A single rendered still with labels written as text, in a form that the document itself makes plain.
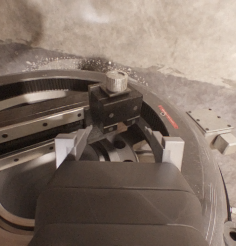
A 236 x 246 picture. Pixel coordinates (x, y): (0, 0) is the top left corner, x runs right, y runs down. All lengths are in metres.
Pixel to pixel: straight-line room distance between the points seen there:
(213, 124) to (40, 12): 0.83
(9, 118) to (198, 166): 0.38
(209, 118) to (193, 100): 0.49
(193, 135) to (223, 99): 0.68
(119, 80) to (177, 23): 0.57
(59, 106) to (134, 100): 0.17
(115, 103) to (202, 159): 0.19
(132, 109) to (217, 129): 0.24
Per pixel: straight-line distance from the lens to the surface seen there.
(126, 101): 0.36
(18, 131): 0.40
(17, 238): 0.42
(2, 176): 0.54
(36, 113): 0.42
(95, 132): 0.45
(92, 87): 0.38
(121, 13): 0.86
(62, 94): 0.63
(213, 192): 0.33
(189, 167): 0.34
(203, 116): 0.55
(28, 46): 1.04
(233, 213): 0.50
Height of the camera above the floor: 0.85
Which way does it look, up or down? 51 degrees down
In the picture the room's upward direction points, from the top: 168 degrees counter-clockwise
